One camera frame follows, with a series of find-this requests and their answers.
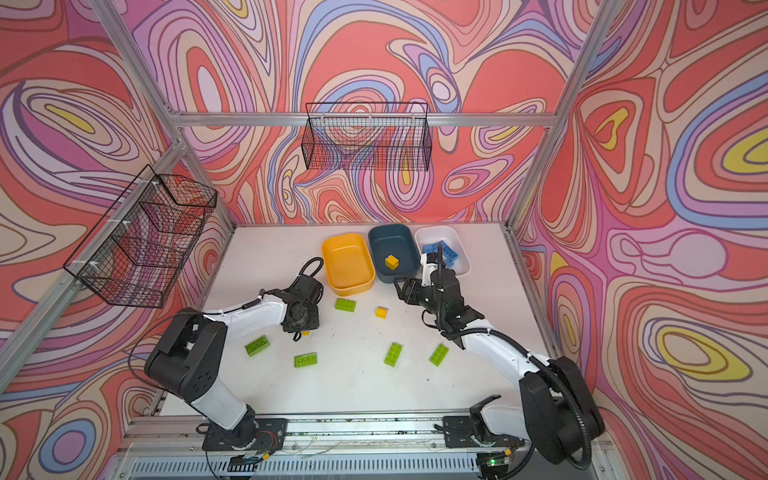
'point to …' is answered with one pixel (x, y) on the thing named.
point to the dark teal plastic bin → (395, 251)
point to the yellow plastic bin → (348, 263)
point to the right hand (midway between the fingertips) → (403, 287)
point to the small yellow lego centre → (381, 312)
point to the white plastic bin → (452, 238)
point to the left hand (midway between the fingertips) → (314, 321)
